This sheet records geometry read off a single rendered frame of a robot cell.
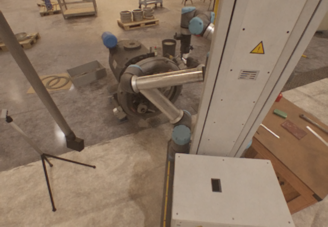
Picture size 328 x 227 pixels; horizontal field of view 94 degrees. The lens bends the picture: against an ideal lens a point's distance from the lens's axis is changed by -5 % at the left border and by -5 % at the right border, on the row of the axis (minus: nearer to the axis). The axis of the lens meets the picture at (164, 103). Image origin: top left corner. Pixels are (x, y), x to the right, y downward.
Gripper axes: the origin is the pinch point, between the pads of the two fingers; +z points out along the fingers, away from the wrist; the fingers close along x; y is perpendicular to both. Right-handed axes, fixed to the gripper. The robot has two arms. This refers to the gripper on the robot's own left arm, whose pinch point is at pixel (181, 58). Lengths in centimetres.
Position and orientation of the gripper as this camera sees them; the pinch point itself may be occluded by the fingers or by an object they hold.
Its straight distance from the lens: 134.4
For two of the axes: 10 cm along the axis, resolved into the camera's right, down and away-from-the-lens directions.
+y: 8.9, -3.2, 3.4
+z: -4.6, -6.0, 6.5
